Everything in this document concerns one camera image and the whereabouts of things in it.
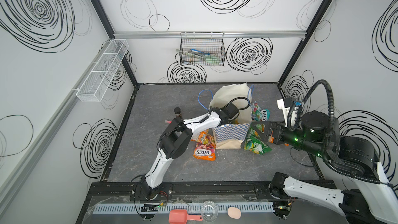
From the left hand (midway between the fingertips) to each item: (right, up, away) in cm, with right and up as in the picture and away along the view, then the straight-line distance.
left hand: (229, 129), depth 91 cm
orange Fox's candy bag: (-15, -10, -8) cm, 20 cm away
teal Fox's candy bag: (+19, +8, +6) cm, 22 cm away
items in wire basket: (-15, +42, -5) cm, 45 cm away
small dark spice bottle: (-31, +9, +4) cm, 33 cm away
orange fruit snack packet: (-15, -3, -4) cm, 16 cm away
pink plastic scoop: (-26, -33, -24) cm, 48 cm away
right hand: (+3, +10, -37) cm, 38 cm away
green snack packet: (+14, -8, -6) cm, 17 cm away
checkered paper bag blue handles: (-2, 0, -13) cm, 14 cm away
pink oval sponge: (-2, -33, -22) cm, 40 cm away
